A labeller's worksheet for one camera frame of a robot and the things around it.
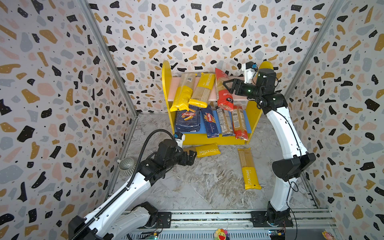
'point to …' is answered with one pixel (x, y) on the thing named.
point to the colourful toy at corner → (327, 235)
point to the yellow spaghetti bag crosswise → (204, 150)
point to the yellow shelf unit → (199, 138)
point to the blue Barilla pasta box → (188, 121)
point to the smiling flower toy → (221, 234)
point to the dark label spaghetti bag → (225, 119)
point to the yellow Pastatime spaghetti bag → (248, 169)
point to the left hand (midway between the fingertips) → (190, 149)
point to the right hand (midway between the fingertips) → (225, 80)
